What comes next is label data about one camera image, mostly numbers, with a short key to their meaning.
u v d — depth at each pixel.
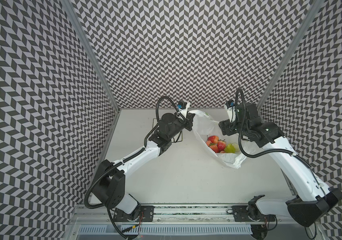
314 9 0.68
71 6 0.72
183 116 0.63
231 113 0.58
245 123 0.52
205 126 0.92
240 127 0.53
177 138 0.71
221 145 0.94
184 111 0.63
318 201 0.37
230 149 0.91
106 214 0.68
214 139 0.96
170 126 0.58
